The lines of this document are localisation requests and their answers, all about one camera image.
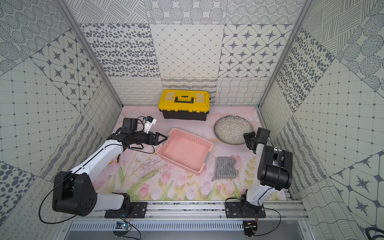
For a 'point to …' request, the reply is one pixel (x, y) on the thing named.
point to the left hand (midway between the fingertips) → (160, 134)
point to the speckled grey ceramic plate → (230, 129)
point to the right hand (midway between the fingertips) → (244, 136)
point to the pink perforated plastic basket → (187, 151)
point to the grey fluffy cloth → (225, 168)
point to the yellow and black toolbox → (184, 104)
